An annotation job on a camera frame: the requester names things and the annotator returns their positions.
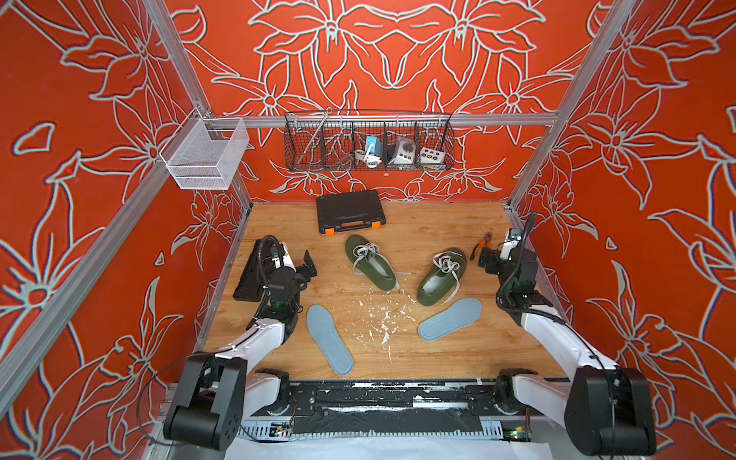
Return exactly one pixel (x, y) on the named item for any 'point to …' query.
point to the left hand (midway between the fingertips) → (293, 254)
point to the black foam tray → (255, 278)
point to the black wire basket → (326, 140)
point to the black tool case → (350, 212)
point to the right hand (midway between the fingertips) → (496, 245)
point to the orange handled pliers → (480, 245)
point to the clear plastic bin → (205, 151)
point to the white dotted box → (431, 156)
